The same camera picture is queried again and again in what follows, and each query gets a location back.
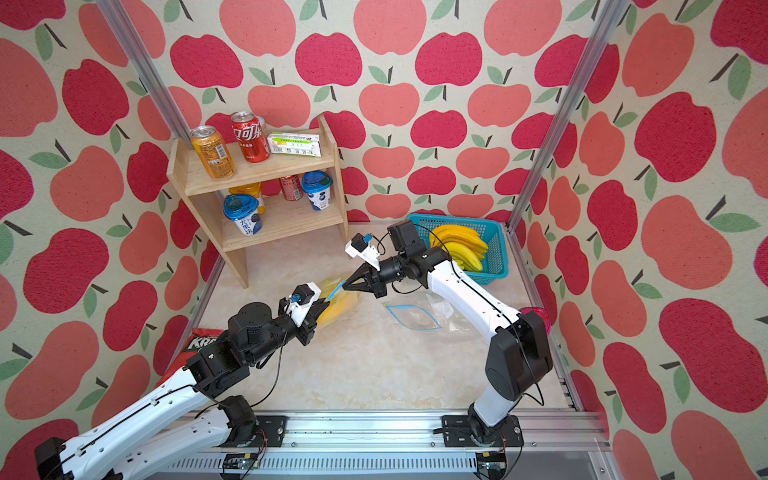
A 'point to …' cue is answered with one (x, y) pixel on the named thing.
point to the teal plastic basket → (495, 268)
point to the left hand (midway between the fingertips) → (326, 306)
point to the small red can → (292, 187)
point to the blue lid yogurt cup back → (317, 184)
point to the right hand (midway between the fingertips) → (348, 291)
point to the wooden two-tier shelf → (282, 219)
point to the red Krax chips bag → (192, 342)
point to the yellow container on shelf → (253, 190)
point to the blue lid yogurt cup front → (244, 211)
